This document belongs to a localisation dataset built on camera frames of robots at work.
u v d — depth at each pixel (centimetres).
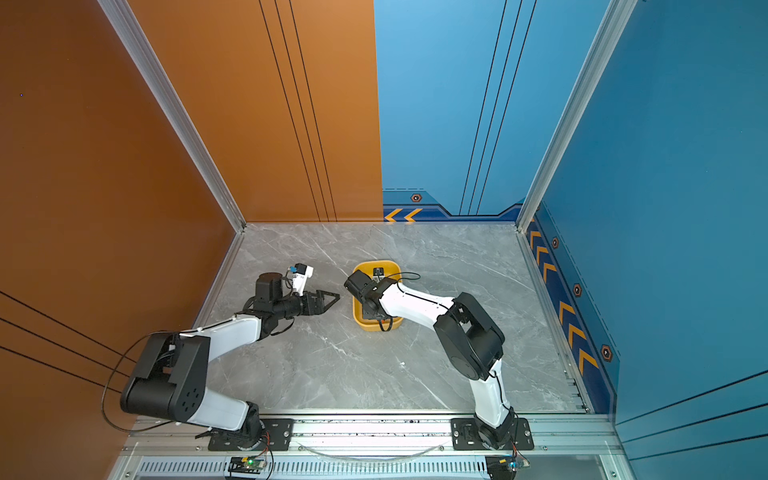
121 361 46
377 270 84
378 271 83
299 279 83
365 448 72
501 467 70
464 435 72
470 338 51
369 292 69
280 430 74
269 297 72
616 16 70
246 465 71
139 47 74
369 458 71
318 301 82
